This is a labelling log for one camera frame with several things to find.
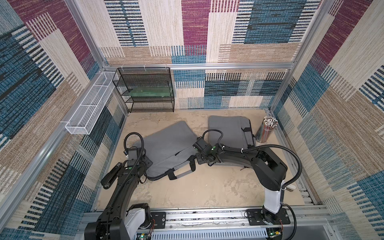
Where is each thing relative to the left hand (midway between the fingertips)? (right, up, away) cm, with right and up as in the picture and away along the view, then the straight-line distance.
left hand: (147, 161), depth 86 cm
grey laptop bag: (+55, +16, +16) cm, 60 cm away
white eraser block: (+77, -13, -6) cm, 79 cm away
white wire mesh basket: (-40, +24, +6) cm, 47 cm away
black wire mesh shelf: (-18, +52, +15) cm, 57 cm away
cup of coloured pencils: (+70, +18, +6) cm, 73 cm away
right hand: (+33, 0, +7) cm, 34 cm away
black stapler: (-20, -9, -5) cm, 22 cm away
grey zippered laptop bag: (+13, +4, +8) cm, 16 cm away
